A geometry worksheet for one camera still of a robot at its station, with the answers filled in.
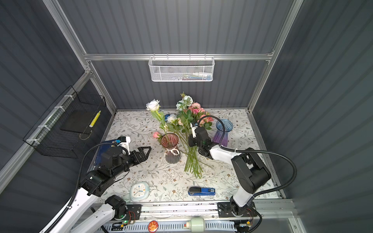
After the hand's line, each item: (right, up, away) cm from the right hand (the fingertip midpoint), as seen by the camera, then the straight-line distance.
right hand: (191, 135), depth 92 cm
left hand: (-23, -6, -20) cm, 31 cm away
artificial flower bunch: (-2, +15, +4) cm, 15 cm away
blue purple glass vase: (+22, +6, -6) cm, 23 cm away
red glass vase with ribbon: (-13, -2, -10) cm, 16 cm away
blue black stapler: (+4, -30, -14) cm, 33 cm away
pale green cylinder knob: (+2, -37, -29) cm, 47 cm away
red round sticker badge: (-19, -42, -23) cm, 52 cm away
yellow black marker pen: (-52, +7, -18) cm, 56 cm away
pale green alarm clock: (-29, -29, -14) cm, 43 cm away
